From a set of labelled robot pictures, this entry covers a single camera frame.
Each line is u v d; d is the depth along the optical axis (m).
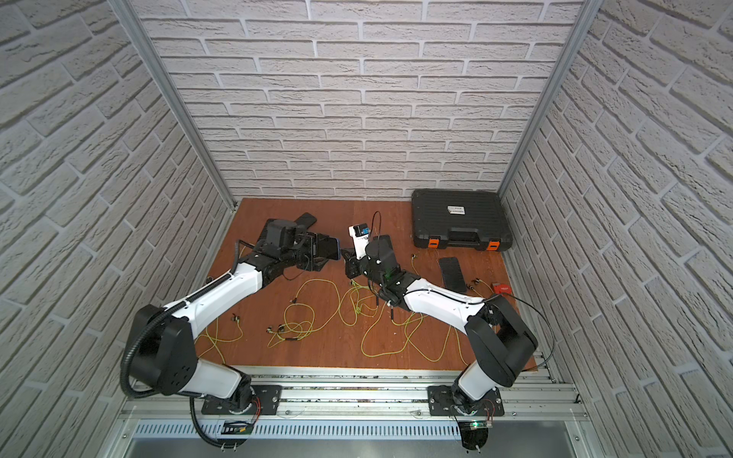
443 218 1.07
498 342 0.44
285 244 0.67
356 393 0.77
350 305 0.92
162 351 0.42
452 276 0.99
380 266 0.62
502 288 0.95
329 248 0.84
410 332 0.85
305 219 1.17
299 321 0.88
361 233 0.71
